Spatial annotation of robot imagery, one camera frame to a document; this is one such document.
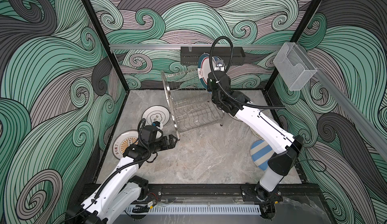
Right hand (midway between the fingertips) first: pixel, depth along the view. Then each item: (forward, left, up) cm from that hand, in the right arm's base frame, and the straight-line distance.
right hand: (218, 76), depth 71 cm
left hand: (-21, +24, -27) cm, 42 cm away
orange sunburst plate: (-16, +56, -38) cm, 70 cm away
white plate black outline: (+5, +38, -38) cm, 54 cm away
